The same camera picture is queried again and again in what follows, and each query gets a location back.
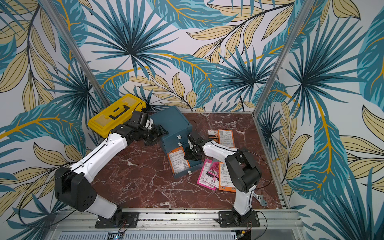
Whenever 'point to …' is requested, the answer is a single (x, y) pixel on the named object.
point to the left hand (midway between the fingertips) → (165, 137)
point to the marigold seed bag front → (213, 135)
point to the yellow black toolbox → (117, 114)
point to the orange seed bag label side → (225, 182)
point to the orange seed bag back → (226, 138)
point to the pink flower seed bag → (212, 177)
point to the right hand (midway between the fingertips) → (186, 156)
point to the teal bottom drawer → (194, 164)
